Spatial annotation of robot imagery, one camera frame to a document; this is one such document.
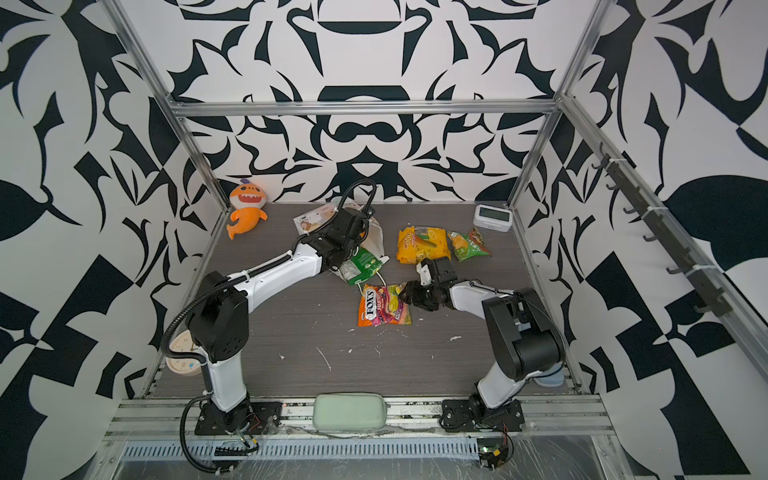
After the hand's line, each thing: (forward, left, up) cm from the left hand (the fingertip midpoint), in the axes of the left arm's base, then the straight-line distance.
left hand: (340, 218), depth 88 cm
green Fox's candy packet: (-5, -5, -18) cm, 19 cm away
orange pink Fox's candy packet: (-19, -12, -18) cm, 29 cm away
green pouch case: (-46, -3, -19) cm, 50 cm away
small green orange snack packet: (+3, -42, -18) cm, 46 cm away
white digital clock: (+14, -54, -18) cm, 58 cm away
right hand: (-16, -19, -18) cm, 31 cm away
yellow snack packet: (+2, -24, -16) cm, 28 cm away
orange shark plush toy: (+21, +37, -13) cm, 44 cm away
